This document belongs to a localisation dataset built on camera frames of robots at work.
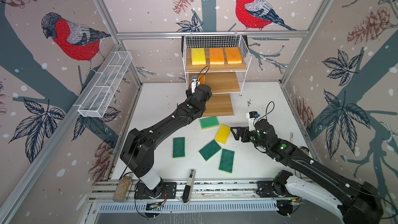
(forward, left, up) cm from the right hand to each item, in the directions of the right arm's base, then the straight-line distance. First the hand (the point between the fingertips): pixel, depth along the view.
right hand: (234, 131), depth 78 cm
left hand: (+18, +19, +13) cm, 30 cm away
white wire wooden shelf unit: (+27, +4, +11) cm, 29 cm away
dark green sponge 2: (-5, +13, -13) cm, 19 cm away
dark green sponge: (-5, +30, -12) cm, 33 cm away
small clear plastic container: (-3, -40, -13) cm, 43 cm away
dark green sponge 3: (-11, +4, -13) cm, 18 cm away
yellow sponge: (+5, +5, -14) cm, 16 cm away
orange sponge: (+25, +17, +13) cm, 33 cm away
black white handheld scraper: (-26, +22, -9) cm, 36 cm away
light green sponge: (+12, +13, -13) cm, 22 cm away
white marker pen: (+6, -36, -16) cm, 40 cm away
